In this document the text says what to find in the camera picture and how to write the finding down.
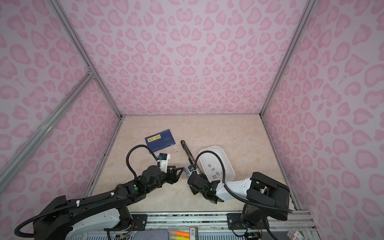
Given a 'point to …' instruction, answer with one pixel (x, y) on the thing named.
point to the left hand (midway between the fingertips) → (181, 166)
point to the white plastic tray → (215, 164)
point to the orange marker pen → (180, 233)
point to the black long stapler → (190, 158)
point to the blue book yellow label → (160, 140)
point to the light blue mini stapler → (186, 172)
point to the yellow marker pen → (180, 238)
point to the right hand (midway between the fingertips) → (193, 179)
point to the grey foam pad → (151, 235)
